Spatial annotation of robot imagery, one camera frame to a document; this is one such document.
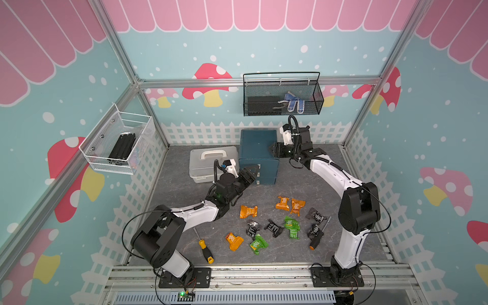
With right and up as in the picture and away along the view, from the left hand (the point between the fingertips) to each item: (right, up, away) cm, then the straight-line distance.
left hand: (258, 172), depth 83 cm
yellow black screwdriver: (-22, -34, -4) cm, 40 cm away
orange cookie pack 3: (+19, -17, +9) cm, 27 cm away
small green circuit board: (-29, -47, -10) cm, 56 cm away
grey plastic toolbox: (-29, +4, +16) cm, 33 cm away
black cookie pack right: (+24, -27, 0) cm, 36 cm away
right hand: (+7, +11, +7) cm, 15 cm away
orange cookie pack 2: (+13, -17, +11) cm, 24 cm away
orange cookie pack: (-6, -19, +8) cm, 22 cm away
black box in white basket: (-51, +9, -14) cm, 54 cm away
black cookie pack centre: (+8, -26, +2) cm, 27 cm away
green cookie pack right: (+16, -25, +2) cm, 30 cm away
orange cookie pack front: (-10, -31, 0) cm, 32 cm away
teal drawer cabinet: (-2, +11, +6) cm, 13 cm away
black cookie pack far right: (+27, -21, +7) cm, 35 cm away
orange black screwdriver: (+27, -29, +1) cm, 39 cm away
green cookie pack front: (0, -31, -2) cm, 31 cm away
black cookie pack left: (-2, -26, +4) cm, 26 cm away
